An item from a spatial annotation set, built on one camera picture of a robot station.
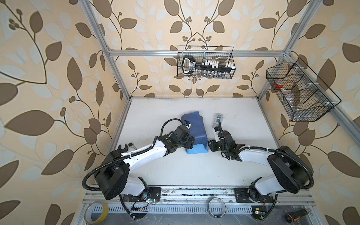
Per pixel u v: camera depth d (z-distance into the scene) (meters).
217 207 0.71
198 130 0.95
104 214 0.69
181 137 0.64
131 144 0.94
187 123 0.75
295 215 0.68
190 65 0.85
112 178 0.42
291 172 0.44
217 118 1.02
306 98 0.73
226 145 0.71
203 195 0.75
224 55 0.91
